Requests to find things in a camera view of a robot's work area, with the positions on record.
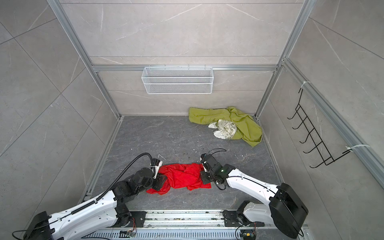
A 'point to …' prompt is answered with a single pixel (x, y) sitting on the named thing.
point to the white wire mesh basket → (178, 80)
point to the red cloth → (186, 175)
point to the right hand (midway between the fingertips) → (203, 173)
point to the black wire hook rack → (321, 148)
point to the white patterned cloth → (226, 129)
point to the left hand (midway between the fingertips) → (164, 172)
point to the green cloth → (248, 130)
